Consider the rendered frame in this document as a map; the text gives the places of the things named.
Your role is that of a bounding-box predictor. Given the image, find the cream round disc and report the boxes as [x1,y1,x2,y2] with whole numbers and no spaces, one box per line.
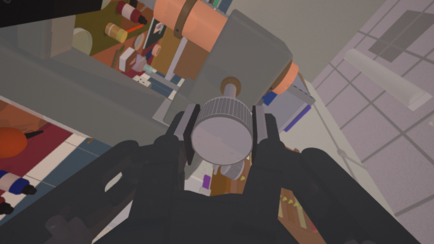
[72,27,93,56]

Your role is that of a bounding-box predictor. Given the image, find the lilac grey microscope stage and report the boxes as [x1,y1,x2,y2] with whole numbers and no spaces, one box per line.
[263,73,316,133]

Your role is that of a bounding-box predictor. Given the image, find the purple slide holder bar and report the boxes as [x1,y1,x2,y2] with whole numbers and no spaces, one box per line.
[283,104,312,133]

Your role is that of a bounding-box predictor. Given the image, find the round glass lens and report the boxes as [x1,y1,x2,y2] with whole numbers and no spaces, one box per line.
[133,32,147,52]

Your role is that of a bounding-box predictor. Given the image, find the white ceiling tube light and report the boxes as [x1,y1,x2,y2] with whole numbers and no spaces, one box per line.
[343,48,433,112]

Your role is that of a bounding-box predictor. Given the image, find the white small box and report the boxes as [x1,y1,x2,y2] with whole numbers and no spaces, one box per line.
[118,47,137,72]

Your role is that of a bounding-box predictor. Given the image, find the blue and white dropper bottle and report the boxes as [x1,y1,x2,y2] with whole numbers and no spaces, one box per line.
[0,170,38,196]

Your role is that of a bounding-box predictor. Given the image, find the black bar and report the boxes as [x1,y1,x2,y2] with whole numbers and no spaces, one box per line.
[0,0,103,28]

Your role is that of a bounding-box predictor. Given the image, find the dark grey ceiling vent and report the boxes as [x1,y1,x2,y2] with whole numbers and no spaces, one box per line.
[367,9,434,64]

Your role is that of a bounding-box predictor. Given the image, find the yellow bottle with orange tip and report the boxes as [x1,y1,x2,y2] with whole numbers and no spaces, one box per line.
[104,22,145,44]

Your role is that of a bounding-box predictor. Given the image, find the red and white dropper bottle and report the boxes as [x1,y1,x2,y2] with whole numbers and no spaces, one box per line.
[116,0,149,26]

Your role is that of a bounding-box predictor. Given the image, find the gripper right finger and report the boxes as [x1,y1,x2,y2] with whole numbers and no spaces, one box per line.
[251,104,422,244]

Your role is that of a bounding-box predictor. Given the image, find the grey microscope body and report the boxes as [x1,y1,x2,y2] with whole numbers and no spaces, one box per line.
[0,9,294,147]

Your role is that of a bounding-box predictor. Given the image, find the orange rubber blower bulb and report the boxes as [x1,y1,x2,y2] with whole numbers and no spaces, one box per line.
[0,126,44,159]

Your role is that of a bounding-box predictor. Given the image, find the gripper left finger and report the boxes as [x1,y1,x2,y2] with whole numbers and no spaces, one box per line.
[0,103,201,244]

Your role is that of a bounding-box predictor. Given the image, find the dark red mat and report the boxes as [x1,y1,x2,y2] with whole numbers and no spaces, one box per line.
[0,100,74,178]

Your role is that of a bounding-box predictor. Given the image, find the white socket strip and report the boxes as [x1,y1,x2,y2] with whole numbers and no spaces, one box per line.
[132,74,152,88]

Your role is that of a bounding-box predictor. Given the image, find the blue stage clip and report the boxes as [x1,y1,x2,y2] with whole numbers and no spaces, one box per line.
[262,91,278,107]

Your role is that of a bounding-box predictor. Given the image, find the white box with purple label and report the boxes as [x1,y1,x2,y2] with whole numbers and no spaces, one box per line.
[184,159,215,197]

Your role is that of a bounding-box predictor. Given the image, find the olive green mat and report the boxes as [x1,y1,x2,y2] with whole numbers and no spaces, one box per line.
[74,0,154,57]

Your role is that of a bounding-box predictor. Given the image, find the large grey knurled coarse knob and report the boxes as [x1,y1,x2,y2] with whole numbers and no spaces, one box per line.
[190,83,254,167]

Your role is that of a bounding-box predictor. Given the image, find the small grey knurled fine knob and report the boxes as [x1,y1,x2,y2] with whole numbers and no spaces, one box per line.
[220,159,245,180]

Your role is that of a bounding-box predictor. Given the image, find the dark booklet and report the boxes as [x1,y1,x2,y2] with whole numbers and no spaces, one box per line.
[143,17,167,50]

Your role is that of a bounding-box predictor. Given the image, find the red bottle with black tip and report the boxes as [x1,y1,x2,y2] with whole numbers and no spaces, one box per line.
[0,196,15,216]

